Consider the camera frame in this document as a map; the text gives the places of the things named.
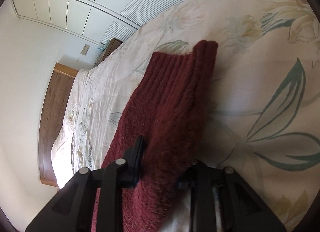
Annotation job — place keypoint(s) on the brown wooden nightstand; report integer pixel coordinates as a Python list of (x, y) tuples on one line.
[(112, 45)]

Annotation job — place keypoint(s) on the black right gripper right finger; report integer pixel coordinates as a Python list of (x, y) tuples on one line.
[(220, 199)]

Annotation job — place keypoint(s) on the floral white bed cover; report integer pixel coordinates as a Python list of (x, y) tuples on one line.
[(264, 99)]

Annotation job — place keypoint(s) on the beige wall switch plate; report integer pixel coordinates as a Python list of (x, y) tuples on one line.
[(85, 49)]

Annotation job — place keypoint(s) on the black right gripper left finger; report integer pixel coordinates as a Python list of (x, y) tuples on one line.
[(71, 209)]

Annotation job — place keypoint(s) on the dark red knitted sweater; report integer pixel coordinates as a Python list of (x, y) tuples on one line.
[(168, 109)]

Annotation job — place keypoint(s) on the brown wooden headboard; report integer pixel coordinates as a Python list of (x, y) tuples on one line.
[(53, 110)]

